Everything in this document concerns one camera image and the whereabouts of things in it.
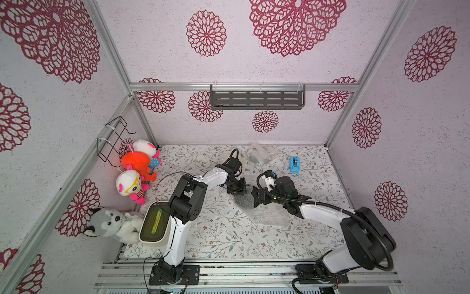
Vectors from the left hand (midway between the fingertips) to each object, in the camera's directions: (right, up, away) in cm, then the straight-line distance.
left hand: (246, 192), depth 97 cm
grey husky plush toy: (-54, -7, -27) cm, 61 cm away
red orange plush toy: (-54, +16, -7) cm, 56 cm away
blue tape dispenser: (+29, +15, +11) cm, 34 cm away
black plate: (-1, -4, -2) cm, 4 cm away
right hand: (+3, +3, -9) cm, 10 cm away
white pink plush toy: (-52, +24, -3) cm, 58 cm away
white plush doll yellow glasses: (-53, +7, -17) cm, 56 cm away
